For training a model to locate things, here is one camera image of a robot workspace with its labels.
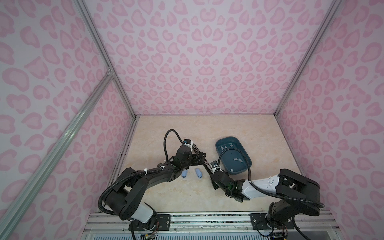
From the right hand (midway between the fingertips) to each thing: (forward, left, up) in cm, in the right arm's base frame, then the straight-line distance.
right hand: (213, 173), depth 88 cm
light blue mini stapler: (0, +17, 0) cm, 17 cm away
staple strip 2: (+19, -7, -1) cm, 20 cm away
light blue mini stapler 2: (0, +8, 0) cm, 8 cm away
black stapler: (+8, +5, 0) cm, 9 cm away
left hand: (+9, +7, +8) cm, 14 cm away
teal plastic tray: (+9, -13, -3) cm, 16 cm away
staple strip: (+10, -15, -2) cm, 18 cm away
